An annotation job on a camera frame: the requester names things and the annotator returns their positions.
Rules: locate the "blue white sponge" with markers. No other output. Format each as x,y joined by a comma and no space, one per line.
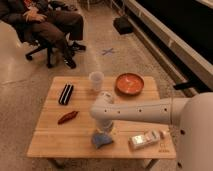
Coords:
101,139

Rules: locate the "black office chair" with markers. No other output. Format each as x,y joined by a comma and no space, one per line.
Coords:
36,46

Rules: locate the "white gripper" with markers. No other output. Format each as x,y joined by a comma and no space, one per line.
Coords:
104,125

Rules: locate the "white carton box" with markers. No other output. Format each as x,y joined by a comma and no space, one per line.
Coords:
146,139

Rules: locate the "seated person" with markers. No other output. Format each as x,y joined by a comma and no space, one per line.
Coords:
32,19

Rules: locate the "red brown chili pepper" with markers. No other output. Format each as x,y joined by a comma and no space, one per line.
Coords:
67,117

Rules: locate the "wooden table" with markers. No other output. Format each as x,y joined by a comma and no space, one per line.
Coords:
72,139

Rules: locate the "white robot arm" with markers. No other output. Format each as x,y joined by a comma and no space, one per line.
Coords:
193,116

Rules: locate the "clear plastic cup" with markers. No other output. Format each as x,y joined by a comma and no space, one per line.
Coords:
96,79

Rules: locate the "black bag on floor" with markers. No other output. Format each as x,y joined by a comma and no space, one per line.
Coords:
122,25

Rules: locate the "orange red bowl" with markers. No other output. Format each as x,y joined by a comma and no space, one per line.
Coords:
129,84

